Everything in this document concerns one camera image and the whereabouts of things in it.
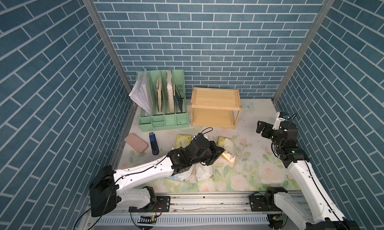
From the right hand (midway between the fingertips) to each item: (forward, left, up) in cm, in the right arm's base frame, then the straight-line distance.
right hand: (267, 124), depth 79 cm
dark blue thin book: (+29, +54, -14) cm, 63 cm away
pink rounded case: (-5, +78, -23) cm, 81 cm away
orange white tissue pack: (-18, +21, -4) cm, 28 cm away
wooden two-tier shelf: (+12, +28, -1) cm, 31 cm away
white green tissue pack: (-23, +34, -15) cm, 44 cm away
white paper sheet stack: (+14, +73, +4) cm, 74 cm away
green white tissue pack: (-3, +19, -19) cm, 27 cm away
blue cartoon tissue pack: (-24, +40, -18) cm, 50 cm away
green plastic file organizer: (+22, +61, -11) cm, 65 cm away
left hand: (-18, +20, +1) cm, 27 cm away
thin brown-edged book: (+24, +66, -1) cm, 70 cm away
